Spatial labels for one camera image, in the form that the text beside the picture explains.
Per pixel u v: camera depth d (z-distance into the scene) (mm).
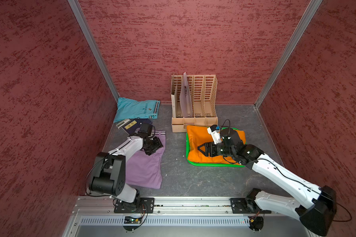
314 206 384
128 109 1139
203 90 1131
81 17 741
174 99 870
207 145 655
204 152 668
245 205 663
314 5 700
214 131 671
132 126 1061
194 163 801
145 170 848
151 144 780
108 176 443
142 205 734
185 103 1163
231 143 565
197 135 906
